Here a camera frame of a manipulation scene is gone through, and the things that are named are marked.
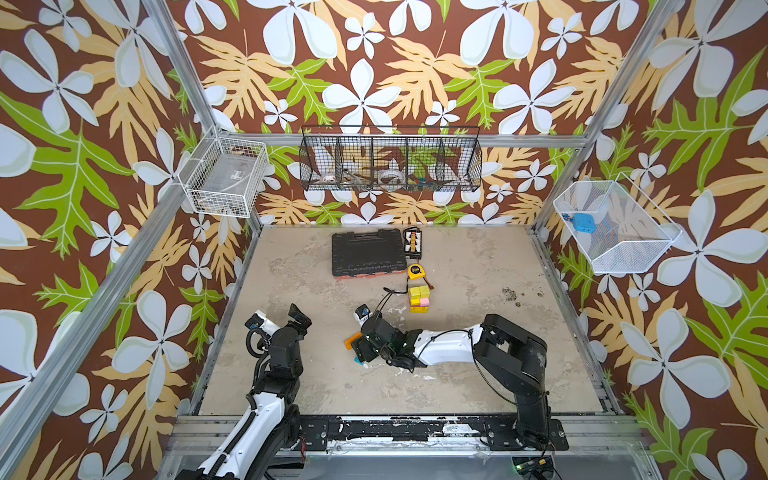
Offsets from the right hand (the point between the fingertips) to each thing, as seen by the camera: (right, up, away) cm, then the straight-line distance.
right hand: (357, 339), depth 89 cm
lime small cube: (+18, +14, +3) cm, 22 cm away
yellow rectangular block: (+18, +11, +4) cm, 21 cm away
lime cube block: (+21, +14, +2) cm, 25 cm away
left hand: (-21, +9, -5) cm, 23 cm away
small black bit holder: (+20, +30, +26) cm, 44 cm away
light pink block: (+21, +11, +4) cm, 24 cm away
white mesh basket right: (+74, +33, -7) cm, 81 cm away
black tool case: (+2, +25, +19) cm, 32 cm away
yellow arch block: (+20, +8, +6) cm, 22 cm away
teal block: (+1, -4, -8) cm, 9 cm away
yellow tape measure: (+20, +20, +15) cm, 32 cm away
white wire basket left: (-39, +49, -3) cm, 63 cm away
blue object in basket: (+67, +35, -3) cm, 76 cm away
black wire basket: (+10, +58, +10) cm, 59 cm away
